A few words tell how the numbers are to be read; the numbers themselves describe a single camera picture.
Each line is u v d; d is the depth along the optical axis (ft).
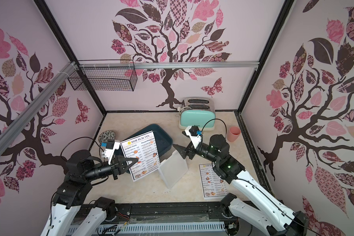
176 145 1.97
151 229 2.29
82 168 1.55
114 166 1.70
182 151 1.88
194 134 1.73
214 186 2.72
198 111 3.20
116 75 3.11
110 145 1.73
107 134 3.35
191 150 1.82
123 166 1.84
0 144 1.66
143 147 1.97
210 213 2.39
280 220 1.29
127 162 1.92
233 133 3.13
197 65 3.09
